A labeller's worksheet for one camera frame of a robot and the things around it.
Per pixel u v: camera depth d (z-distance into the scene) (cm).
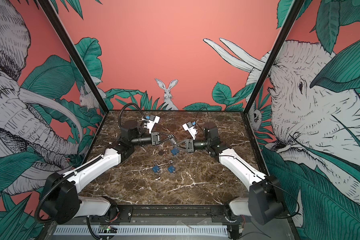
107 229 70
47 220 42
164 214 75
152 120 69
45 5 69
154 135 65
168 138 72
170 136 71
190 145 66
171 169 89
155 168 90
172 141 71
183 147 69
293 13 71
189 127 69
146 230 70
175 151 98
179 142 71
